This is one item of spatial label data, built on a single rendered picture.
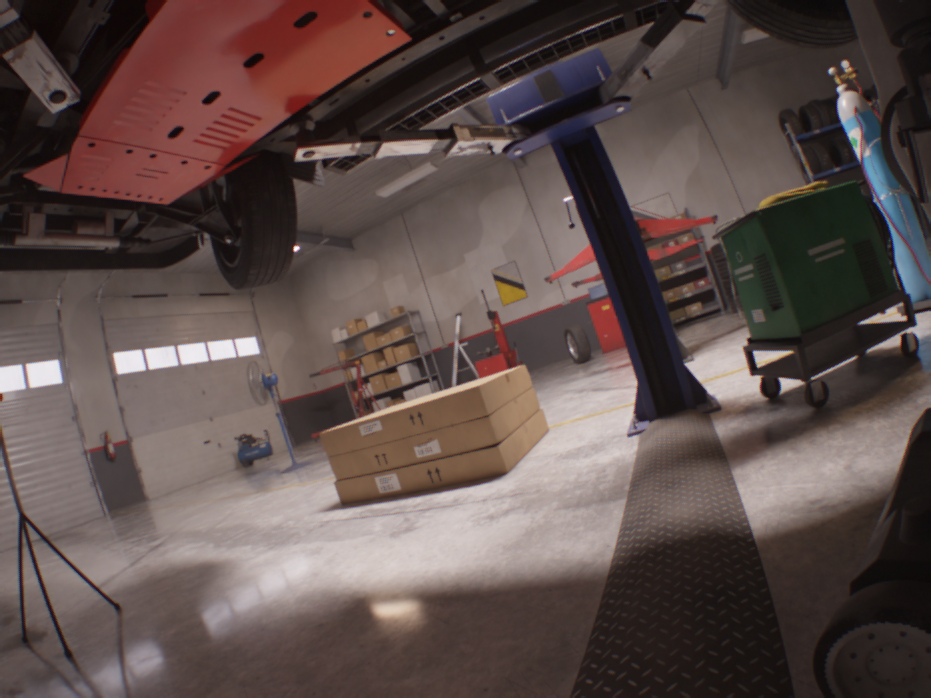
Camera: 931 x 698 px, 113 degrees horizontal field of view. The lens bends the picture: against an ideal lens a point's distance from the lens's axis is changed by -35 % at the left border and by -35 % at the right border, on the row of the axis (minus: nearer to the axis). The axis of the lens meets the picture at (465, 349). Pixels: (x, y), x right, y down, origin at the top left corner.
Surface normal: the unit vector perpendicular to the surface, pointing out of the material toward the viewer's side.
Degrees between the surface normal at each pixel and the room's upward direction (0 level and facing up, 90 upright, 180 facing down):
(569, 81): 90
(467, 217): 90
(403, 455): 90
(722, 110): 90
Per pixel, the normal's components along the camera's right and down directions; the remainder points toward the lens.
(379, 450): -0.40, 0.10
